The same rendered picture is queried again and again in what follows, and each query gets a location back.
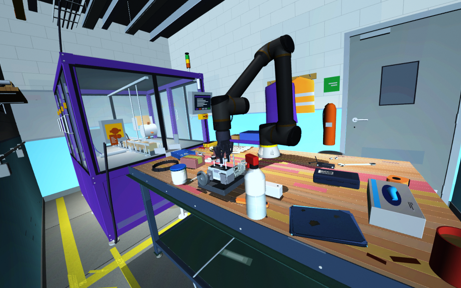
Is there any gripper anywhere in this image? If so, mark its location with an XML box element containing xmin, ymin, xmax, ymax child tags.
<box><xmin>213</xmin><ymin>130</ymin><xmax>233</xmax><ymax>165</ymax></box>

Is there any dark grey test fixture base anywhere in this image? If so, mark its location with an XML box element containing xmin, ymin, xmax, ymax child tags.
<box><xmin>197</xmin><ymin>175</ymin><xmax>246</xmax><ymax>197</ymax></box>

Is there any green and maroon box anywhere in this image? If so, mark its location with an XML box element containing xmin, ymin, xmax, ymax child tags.
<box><xmin>180</xmin><ymin>155</ymin><xmax>206</xmax><ymax>169</ymax></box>

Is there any blue storage bin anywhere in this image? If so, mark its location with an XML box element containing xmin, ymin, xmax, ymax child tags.
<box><xmin>239</xmin><ymin>130</ymin><xmax>261</xmax><ymax>145</ymax></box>

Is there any orange flat tool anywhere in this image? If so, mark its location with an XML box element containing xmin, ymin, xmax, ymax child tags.
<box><xmin>235</xmin><ymin>194</ymin><xmax>269</xmax><ymax>208</ymax></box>

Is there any white jar with blue lid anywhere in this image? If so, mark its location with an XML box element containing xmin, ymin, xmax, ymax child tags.
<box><xmin>170</xmin><ymin>164</ymin><xmax>188</xmax><ymax>186</ymax></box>

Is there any white spray bottle red cap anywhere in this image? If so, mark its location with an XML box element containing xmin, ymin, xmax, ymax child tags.
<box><xmin>244</xmin><ymin>154</ymin><xmax>268</xmax><ymax>221</ymax></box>

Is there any grey control monitor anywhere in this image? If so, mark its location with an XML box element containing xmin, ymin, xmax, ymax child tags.
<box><xmin>188</xmin><ymin>91</ymin><xmax>213</xmax><ymax>116</ymax></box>

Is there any small white box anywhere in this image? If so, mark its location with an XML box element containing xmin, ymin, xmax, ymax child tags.
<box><xmin>265</xmin><ymin>181</ymin><xmax>283</xmax><ymax>200</ymax></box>

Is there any purple jacket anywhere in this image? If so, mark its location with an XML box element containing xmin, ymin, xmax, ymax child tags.
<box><xmin>265</xmin><ymin>82</ymin><xmax>298</xmax><ymax>124</ymax></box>

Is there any orange reflective vest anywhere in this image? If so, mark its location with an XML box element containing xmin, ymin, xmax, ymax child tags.
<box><xmin>292</xmin><ymin>77</ymin><xmax>315</xmax><ymax>114</ymax></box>

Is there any small black antenna device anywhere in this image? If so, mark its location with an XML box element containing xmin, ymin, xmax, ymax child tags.
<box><xmin>309</xmin><ymin>156</ymin><xmax>334</xmax><ymax>169</ymax></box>

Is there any orange fire extinguisher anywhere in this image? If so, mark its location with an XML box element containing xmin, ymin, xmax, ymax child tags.
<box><xmin>322</xmin><ymin>102</ymin><xmax>337</xmax><ymax>146</ymax></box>

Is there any dark blue case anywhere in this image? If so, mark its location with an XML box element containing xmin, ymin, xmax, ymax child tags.
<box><xmin>313</xmin><ymin>167</ymin><xmax>361</xmax><ymax>190</ymax></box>

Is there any dark blue folder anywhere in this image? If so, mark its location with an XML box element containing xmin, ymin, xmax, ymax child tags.
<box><xmin>289</xmin><ymin>205</ymin><xmax>369</xmax><ymax>248</ymax></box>

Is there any grey and blue tissue box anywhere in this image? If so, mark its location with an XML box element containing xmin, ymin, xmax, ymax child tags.
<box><xmin>367</xmin><ymin>178</ymin><xmax>427</xmax><ymax>239</ymax></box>

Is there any grey door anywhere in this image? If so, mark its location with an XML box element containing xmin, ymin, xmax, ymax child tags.
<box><xmin>339</xmin><ymin>0</ymin><xmax>461</xmax><ymax>205</ymax></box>

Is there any black flat strip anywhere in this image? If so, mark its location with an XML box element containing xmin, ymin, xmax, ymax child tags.
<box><xmin>390</xmin><ymin>256</ymin><xmax>421</xmax><ymax>265</ymax></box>

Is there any red round bin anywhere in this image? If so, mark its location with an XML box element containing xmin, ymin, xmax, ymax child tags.
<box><xmin>429</xmin><ymin>226</ymin><xmax>461</xmax><ymax>288</ymax></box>

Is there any black rubber belt ring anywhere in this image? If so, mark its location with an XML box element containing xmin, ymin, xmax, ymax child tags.
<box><xmin>152</xmin><ymin>159</ymin><xmax>180</xmax><ymax>173</ymax></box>

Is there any black post with cable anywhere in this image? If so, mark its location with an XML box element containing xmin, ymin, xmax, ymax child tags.
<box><xmin>102</xmin><ymin>141</ymin><xmax>120</xmax><ymax>243</ymax></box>

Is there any purple glass machine enclosure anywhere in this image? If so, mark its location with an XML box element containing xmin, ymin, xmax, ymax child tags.
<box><xmin>53</xmin><ymin>52</ymin><xmax>212</xmax><ymax>242</ymax></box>

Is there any green wall sign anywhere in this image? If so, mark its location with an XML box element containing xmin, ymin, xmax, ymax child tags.
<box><xmin>323</xmin><ymin>76</ymin><xmax>341</xmax><ymax>93</ymax></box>

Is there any black ceiling cable tray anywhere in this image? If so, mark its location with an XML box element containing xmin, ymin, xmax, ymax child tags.
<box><xmin>52</xmin><ymin>0</ymin><xmax>85</xmax><ymax>30</ymax></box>

